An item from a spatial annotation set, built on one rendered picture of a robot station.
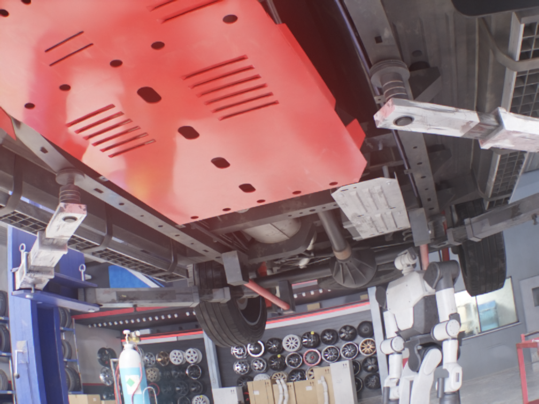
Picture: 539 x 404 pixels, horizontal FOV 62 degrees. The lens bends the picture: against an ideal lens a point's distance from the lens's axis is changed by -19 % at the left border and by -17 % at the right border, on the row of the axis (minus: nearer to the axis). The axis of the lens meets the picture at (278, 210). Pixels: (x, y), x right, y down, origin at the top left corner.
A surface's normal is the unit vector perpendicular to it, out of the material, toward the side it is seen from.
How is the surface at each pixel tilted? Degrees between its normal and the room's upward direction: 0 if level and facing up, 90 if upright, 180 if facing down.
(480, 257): 122
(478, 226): 90
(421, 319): 98
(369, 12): 167
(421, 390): 115
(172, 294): 90
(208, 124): 178
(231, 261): 102
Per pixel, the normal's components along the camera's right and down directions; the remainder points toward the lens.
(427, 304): 0.40, -0.16
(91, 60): 0.13, 0.93
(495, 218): -0.65, -0.15
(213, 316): -0.18, 0.29
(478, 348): -0.30, -0.26
